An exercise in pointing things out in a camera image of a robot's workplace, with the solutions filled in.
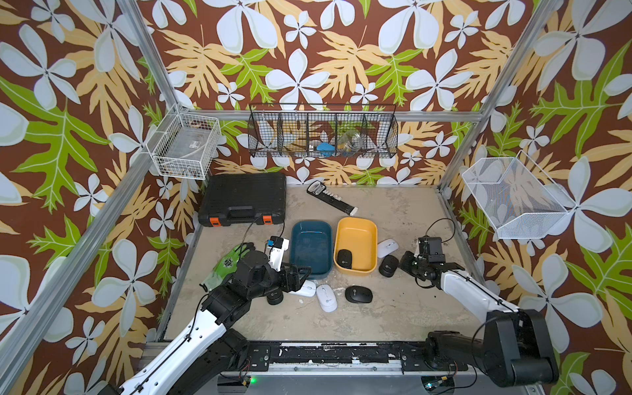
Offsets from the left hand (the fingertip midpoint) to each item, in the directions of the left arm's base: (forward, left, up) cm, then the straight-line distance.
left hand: (304, 266), depth 72 cm
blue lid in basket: (+45, -7, +9) cm, 46 cm away
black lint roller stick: (+50, -5, -20) cm, 54 cm away
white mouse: (0, -1, -18) cm, 18 cm away
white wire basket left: (+40, +44, +14) cm, 61 cm away
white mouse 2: (-4, -7, -17) cm, 19 cm away
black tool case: (+38, +29, -12) cm, 49 cm away
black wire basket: (+54, -4, +11) cm, 56 cm away
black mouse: (-4, +10, -18) cm, 21 cm away
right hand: (+10, -35, -16) cm, 39 cm away
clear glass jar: (+51, -17, +7) cm, 54 cm away
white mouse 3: (+17, -32, -18) cm, 40 cm away
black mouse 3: (+12, -15, -18) cm, 26 cm away
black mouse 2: (-2, -18, -18) cm, 26 cm away
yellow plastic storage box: (+23, -22, -19) cm, 37 cm away
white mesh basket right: (+20, -69, +8) cm, 72 cm away
